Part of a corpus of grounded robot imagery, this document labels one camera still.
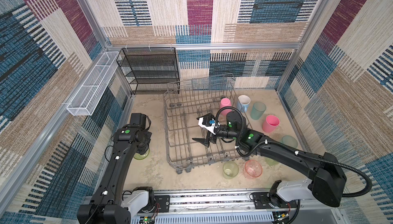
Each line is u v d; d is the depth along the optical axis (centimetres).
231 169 82
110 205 38
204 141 62
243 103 100
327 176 40
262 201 73
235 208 73
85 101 71
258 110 96
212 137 63
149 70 108
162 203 73
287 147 49
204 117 68
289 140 85
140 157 77
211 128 60
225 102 95
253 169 83
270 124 90
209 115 68
